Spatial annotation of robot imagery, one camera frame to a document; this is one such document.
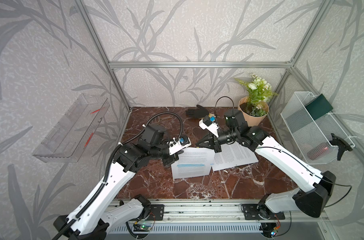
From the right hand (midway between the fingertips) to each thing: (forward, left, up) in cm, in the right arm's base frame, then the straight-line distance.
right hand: (197, 143), depth 64 cm
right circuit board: (-29, -36, -31) cm, 56 cm away
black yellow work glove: (+46, -4, -30) cm, 55 cm away
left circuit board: (-27, +26, -31) cm, 49 cm away
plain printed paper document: (+10, -24, -31) cm, 40 cm away
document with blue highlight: (-3, +2, -13) cm, 13 cm away
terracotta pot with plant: (+36, -40, -15) cm, 56 cm away
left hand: (-2, +7, -3) cm, 8 cm away
